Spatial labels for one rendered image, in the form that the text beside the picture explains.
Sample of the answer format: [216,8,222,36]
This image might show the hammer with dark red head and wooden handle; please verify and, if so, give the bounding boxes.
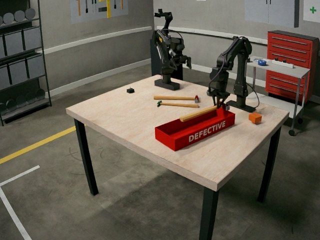
[153,95,199,103]

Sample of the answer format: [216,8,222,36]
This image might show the orange cube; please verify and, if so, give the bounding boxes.
[248,112,262,124]

